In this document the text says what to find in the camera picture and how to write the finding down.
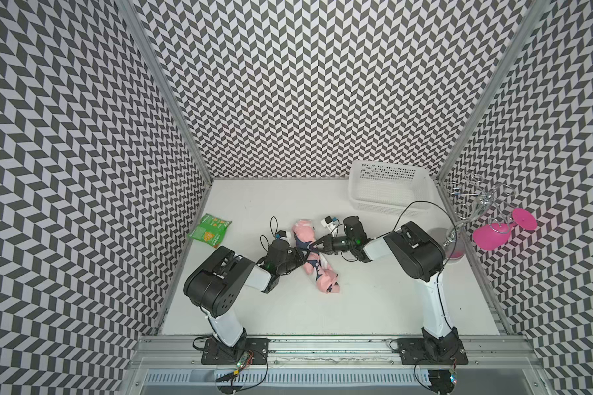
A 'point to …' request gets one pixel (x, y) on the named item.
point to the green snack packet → (211, 230)
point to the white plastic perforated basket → (389, 188)
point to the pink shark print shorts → (317, 265)
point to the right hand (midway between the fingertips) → (310, 250)
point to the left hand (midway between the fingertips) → (311, 254)
